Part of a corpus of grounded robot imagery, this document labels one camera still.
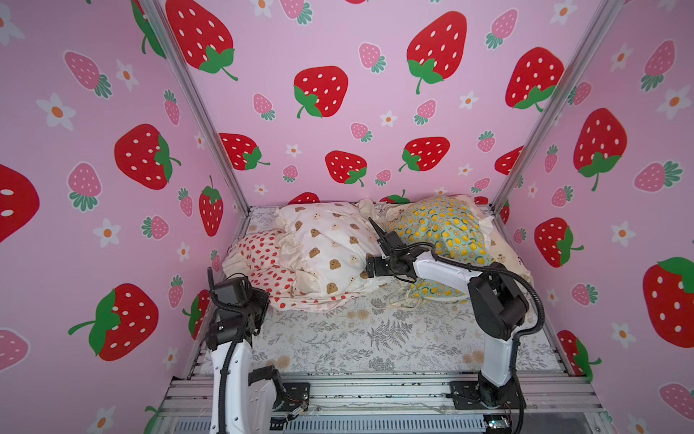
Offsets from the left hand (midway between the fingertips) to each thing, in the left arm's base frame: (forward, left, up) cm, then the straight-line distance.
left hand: (267, 290), depth 79 cm
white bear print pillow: (+16, -16, +1) cm, 23 cm away
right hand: (+14, -33, -9) cm, 36 cm away
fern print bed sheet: (-12, -82, -16) cm, 85 cm away
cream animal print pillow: (+18, -78, -4) cm, 80 cm away
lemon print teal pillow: (+16, -57, +9) cm, 60 cm away
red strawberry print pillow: (+16, +9, -7) cm, 20 cm away
